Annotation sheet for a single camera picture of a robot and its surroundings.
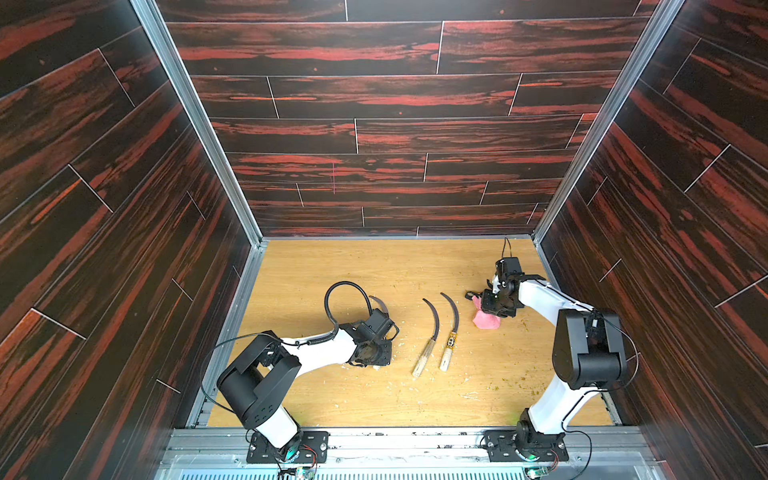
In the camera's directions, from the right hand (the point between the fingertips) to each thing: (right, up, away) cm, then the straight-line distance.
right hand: (494, 307), depth 97 cm
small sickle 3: (-17, -13, -9) cm, 23 cm away
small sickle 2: (-22, -11, -6) cm, 25 cm away
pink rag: (-6, -3, -6) cm, 9 cm away
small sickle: (-36, 0, +3) cm, 36 cm away
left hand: (-35, -14, -8) cm, 38 cm away
